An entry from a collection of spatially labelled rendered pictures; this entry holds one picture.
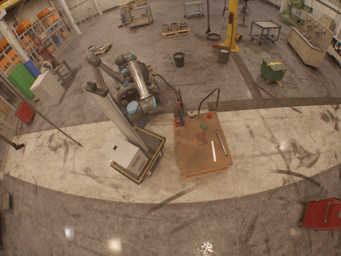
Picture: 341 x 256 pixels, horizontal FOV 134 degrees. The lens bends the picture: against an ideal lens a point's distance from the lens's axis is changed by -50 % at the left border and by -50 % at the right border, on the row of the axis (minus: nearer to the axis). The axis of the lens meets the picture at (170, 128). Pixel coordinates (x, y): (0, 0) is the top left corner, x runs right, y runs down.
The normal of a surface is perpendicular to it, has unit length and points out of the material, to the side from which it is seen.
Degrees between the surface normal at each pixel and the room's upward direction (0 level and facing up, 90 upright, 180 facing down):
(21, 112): 90
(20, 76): 90
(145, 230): 0
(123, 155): 0
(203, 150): 0
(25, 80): 90
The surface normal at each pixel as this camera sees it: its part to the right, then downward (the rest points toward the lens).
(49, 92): 0.99, -0.10
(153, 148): -0.15, -0.50
